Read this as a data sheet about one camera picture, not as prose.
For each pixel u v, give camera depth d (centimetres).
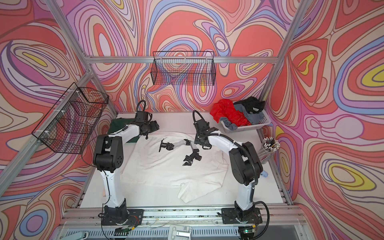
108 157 56
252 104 109
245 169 49
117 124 108
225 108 111
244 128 103
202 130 74
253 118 104
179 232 68
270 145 80
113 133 61
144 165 91
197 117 84
